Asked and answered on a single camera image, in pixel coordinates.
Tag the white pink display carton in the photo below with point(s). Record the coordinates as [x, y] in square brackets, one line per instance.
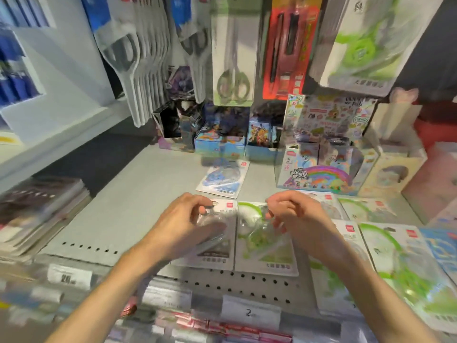
[435, 185]

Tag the beige box round window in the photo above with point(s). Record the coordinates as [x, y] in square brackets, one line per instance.
[389, 167]

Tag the purple character card pack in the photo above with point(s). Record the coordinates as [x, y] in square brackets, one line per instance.
[180, 82]

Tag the red carton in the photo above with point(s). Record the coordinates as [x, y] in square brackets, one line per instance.
[435, 132]

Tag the row of green scissors packs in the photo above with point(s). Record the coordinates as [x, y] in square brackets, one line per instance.
[234, 57]

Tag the person's left forearm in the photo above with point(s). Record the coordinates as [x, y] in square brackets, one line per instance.
[103, 303]

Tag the person's right hand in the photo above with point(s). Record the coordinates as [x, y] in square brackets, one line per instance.
[307, 225]

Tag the person's left hand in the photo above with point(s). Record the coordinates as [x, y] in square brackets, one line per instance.
[178, 228]

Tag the colourful sticker pack display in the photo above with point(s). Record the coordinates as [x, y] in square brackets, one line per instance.
[328, 117]

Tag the row of red white packs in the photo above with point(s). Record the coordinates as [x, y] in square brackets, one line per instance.
[214, 328]

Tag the row of clear scissors packs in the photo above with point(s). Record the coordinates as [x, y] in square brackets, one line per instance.
[132, 60]
[192, 49]

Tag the red pen set pack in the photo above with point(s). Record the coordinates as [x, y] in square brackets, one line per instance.
[289, 46]

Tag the pile of assorted correction tapes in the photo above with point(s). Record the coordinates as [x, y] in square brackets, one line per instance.
[392, 253]

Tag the stack of notebooks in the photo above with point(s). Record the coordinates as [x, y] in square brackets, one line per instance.
[35, 210]

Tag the blue correction tape pack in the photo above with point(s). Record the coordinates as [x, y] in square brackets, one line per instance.
[223, 178]

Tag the yellow shelf label strip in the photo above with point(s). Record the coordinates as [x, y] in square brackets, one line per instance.
[9, 140]

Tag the rack of blue pen packs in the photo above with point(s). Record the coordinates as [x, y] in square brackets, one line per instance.
[14, 67]

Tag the white side shelving unit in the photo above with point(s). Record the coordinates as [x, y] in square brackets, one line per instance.
[71, 78]

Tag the purple black card box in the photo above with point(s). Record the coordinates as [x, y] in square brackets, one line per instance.
[175, 125]

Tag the rainbow print display box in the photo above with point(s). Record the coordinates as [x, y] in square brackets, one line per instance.
[321, 175]

